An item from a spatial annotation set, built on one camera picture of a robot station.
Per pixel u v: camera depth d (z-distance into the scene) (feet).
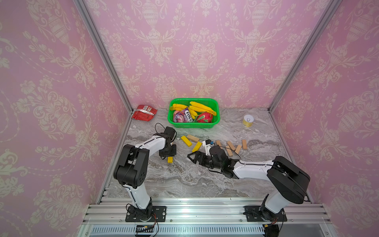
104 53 2.82
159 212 2.46
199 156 2.49
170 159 3.02
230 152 3.13
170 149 2.72
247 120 3.49
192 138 3.40
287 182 1.52
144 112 3.82
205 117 3.46
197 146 3.23
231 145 3.23
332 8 2.25
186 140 3.37
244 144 3.29
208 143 2.61
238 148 3.19
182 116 3.48
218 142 3.28
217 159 2.21
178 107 3.69
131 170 1.58
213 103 3.80
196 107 3.67
